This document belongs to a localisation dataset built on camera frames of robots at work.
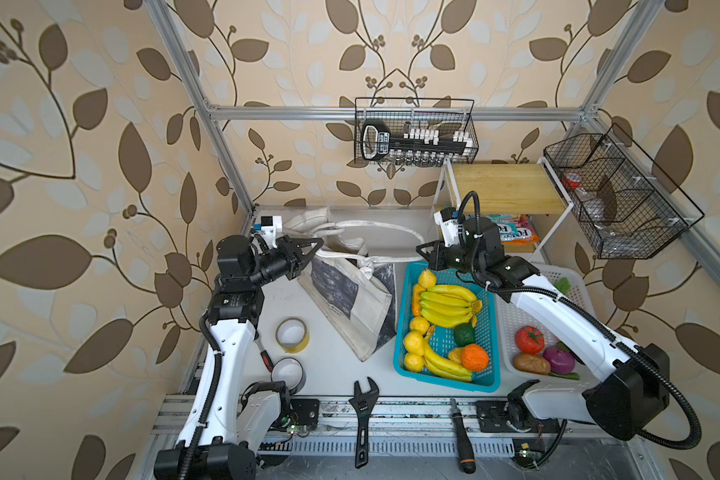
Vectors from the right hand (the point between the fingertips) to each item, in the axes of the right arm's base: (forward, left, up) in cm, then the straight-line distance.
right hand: (422, 250), depth 77 cm
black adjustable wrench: (-31, +17, -24) cm, 42 cm away
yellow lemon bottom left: (-22, +3, -20) cm, 30 cm away
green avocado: (-15, -12, -19) cm, 27 cm away
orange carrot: (-1, -46, -18) cm, 49 cm away
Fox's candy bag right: (+10, -30, -5) cm, 32 cm away
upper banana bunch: (-6, -9, -21) cm, 23 cm away
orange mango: (-3, 0, -20) cm, 21 cm away
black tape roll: (-22, +36, -25) cm, 49 cm away
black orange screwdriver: (-40, -7, -24) cm, 47 cm away
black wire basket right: (+5, -50, +9) cm, 51 cm away
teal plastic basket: (-12, -9, -25) cm, 29 cm away
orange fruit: (-23, -12, -15) cm, 30 cm away
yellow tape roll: (-15, +35, -24) cm, 46 cm away
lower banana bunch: (-24, -5, -19) cm, 31 cm away
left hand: (-5, +25, +11) cm, 27 cm away
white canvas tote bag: (-7, +19, 0) cm, 20 cm away
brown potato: (-24, -28, -19) cm, 41 cm away
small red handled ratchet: (-18, +45, -25) cm, 54 cm away
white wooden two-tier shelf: (+9, -27, +8) cm, 30 cm away
